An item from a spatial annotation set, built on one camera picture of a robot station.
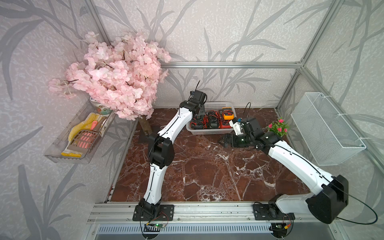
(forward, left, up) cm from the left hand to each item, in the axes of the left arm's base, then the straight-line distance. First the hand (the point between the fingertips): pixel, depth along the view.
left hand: (198, 109), depth 95 cm
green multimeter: (-3, +1, -10) cm, 10 cm away
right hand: (-25, -14, +2) cm, 28 cm away
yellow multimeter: (-1, -19, -3) cm, 20 cm away
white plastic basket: (+22, -10, -19) cm, 31 cm away
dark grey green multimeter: (-4, -10, -5) cm, 12 cm away
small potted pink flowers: (-11, -50, -4) cm, 51 cm away
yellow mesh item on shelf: (-24, +51, +15) cm, 58 cm away
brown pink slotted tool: (-33, +47, +16) cm, 60 cm away
